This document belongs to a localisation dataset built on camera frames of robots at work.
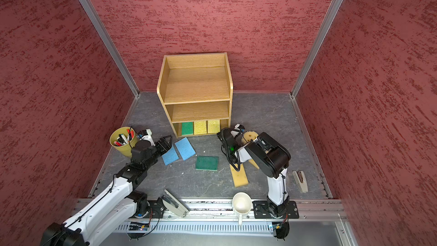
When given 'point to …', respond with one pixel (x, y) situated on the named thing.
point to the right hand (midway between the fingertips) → (218, 131)
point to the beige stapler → (301, 180)
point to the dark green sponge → (207, 163)
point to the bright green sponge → (187, 128)
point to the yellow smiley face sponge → (250, 135)
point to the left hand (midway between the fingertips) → (169, 141)
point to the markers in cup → (122, 139)
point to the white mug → (242, 204)
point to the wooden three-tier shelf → (196, 90)
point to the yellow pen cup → (126, 150)
